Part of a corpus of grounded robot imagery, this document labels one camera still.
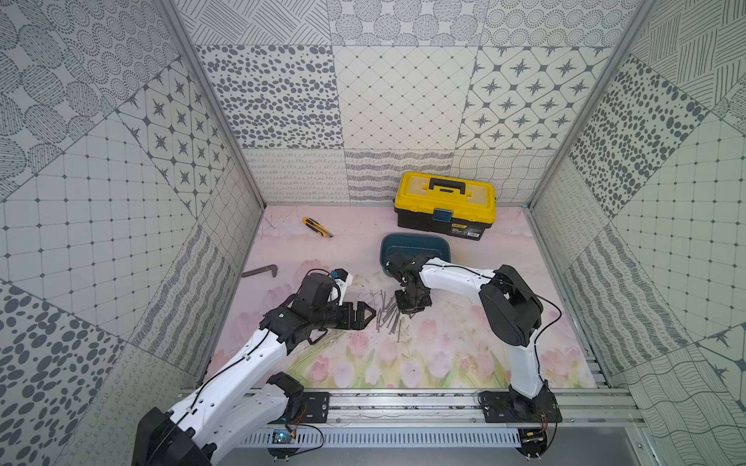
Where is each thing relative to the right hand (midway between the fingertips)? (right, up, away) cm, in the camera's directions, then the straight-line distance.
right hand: (412, 312), depth 91 cm
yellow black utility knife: (-35, +27, +21) cm, 49 cm away
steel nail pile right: (-7, 0, 0) cm, 7 cm away
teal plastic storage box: (+1, +21, +16) cm, 27 cm away
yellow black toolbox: (+17, +35, +9) cm, 40 cm away
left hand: (-14, +6, -15) cm, 21 cm away
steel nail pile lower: (-4, -5, -3) cm, 7 cm away
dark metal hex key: (-49, +13, +10) cm, 52 cm away
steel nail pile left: (-10, 0, +1) cm, 10 cm away
